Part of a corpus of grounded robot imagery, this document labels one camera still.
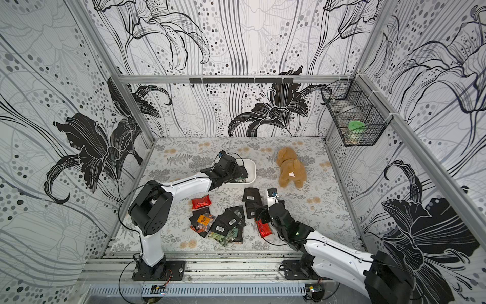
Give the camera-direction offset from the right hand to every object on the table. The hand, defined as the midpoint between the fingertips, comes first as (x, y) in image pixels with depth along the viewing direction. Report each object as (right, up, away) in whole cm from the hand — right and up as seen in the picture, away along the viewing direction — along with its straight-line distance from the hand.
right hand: (264, 201), depth 83 cm
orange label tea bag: (-27, -9, +1) cm, 28 cm away
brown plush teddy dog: (+14, +14, +7) cm, 21 cm away
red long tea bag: (0, -12, -1) cm, 12 cm away
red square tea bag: (-30, -2, +7) cm, 31 cm away
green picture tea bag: (-11, +8, +15) cm, 20 cm away
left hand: (-11, +12, +11) cm, 20 cm away
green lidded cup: (+40, +30, -3) cm, 50 cm away
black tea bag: (-6, -5, +7) cm, 10 cm away
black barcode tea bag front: (-16, -9, +3) cm, 19 cm away
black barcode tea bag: (-5, +1, +10) cm, 11 cm away
